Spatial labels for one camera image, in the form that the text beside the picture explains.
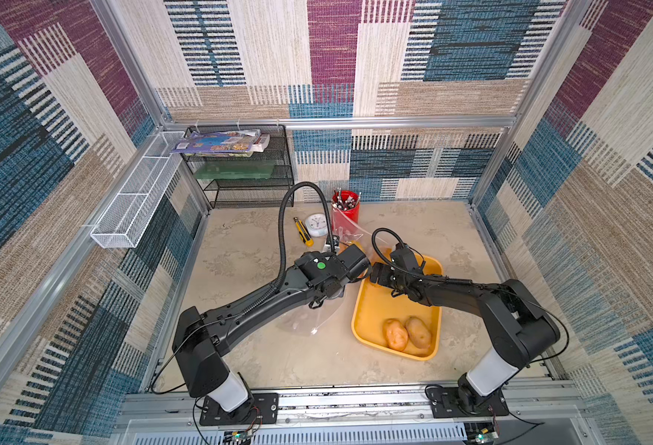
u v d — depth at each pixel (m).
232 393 0.62
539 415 0.73
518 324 0.47
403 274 0.73
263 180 1.14
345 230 1.02
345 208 0.99
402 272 0.70
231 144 0.82
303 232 1.09
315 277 0.50
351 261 0.57
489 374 0.56
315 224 1.11
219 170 0.99
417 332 0.81
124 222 0.70
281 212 0.54
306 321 0.86
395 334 0.81
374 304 0.89
